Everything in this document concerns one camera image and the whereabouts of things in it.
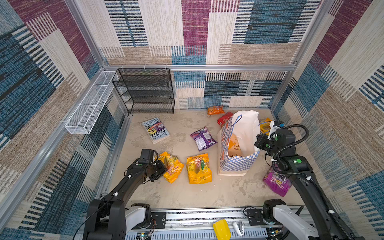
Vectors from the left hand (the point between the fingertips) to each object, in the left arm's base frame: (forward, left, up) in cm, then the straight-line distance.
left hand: (166, 167), depth 86 cm
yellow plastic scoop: (-30, -28, -4) cm, 41 cm away
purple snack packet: (+19, -22, 0) cm, 29 cm away
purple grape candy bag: (-10, -59, +1) cm, 60 cm away
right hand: (+6, -47, +19) cm, 51 cm away
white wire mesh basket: (+10, +35, +29) cm, 47 cm away
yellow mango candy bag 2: (-2, -19, 0) cm, 19 cm away
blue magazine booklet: (+28, +10, -2) cm, 30 cm away
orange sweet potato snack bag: (+12, -41, 0) cm, 43 cm away
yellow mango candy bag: (+1, -4, 0) cm, 4 cm away
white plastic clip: (-29, -36, -2) cm, 46 cm away
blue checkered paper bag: (+25, -49, +6) cm, 56 cm away
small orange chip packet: (+45, -33, +1) cm, 56 cm away
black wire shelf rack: (+54, +18, +13) cm, 58 cm away
